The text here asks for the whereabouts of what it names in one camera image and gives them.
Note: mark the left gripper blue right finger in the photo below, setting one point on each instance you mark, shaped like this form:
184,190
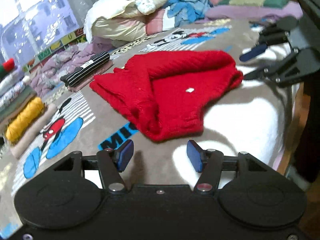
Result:
209,164

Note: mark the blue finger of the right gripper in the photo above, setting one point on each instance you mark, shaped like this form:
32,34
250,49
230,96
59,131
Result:
273,34
299,66

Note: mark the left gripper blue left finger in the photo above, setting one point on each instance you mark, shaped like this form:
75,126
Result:
111,163

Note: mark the red knit sweater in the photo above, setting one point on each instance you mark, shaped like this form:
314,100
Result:
164,93

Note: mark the purple green folded bedding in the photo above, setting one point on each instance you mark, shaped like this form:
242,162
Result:
258,9

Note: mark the pink folded garment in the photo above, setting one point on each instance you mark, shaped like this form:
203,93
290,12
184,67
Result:
90,78

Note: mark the blue crumpled cloth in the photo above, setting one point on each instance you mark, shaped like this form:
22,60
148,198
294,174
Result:
186,11

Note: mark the yellow knit folded sweater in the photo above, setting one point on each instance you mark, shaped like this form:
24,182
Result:
33,110

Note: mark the beige folded garment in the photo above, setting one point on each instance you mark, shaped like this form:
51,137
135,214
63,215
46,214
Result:
32,132

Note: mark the black white striped garment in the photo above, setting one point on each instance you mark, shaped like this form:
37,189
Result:
87,69

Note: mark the mint green folded garment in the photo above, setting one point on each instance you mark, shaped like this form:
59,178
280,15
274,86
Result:
17,104

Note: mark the purple floral quilt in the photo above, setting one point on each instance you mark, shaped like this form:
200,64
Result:
48,77

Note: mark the cream blue folded garment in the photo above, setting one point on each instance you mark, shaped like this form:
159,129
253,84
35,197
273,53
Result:
14,92

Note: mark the lavender floral folded garment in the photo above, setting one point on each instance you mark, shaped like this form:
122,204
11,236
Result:
11,79

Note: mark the red green folded sweater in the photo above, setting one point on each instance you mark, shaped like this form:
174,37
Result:
6,68

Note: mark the white cream pillow bundle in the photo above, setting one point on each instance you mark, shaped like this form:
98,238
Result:
122,20

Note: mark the window with wooden frame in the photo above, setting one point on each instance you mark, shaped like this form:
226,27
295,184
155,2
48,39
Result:
28,27

